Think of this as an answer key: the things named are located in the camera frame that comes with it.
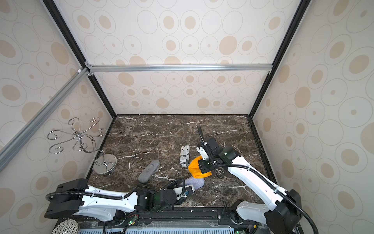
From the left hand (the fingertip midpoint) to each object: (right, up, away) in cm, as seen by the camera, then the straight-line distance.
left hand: (189, 187), depth 73 cm
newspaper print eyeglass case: (-4, +10, +17) cm, 20 cm away
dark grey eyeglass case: (-26, +2, +12) cm, 29 cm away
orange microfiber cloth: (+3, +8, +3) cm, 9 cm away
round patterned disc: (-59, -17, -4) cm, 61 cm away
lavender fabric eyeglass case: (+3, +3, -2) cm, 5 cm away
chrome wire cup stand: (-51, +24, -4) cm, 56 cm away
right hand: (+8, +9, +4) cm, 13 cm away
